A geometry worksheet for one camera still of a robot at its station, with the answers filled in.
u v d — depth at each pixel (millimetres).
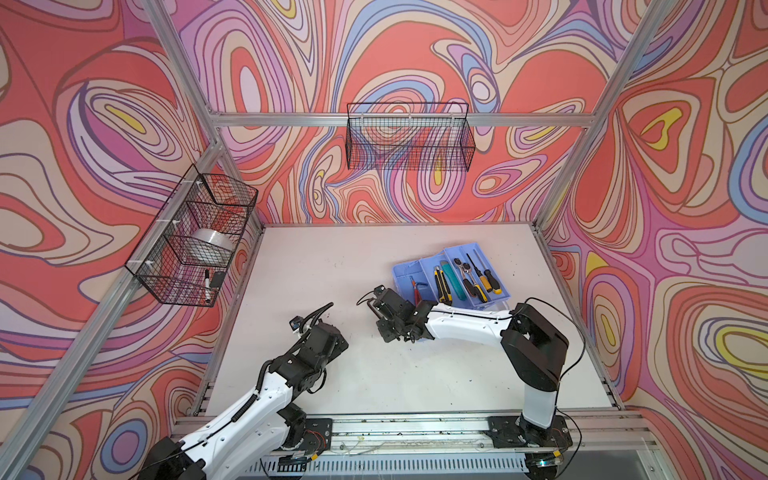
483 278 899
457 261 934
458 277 904
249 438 552
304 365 607
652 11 693
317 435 723
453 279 923
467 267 928
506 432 735
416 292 986
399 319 675
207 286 719
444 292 905
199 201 748
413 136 962
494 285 878
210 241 728
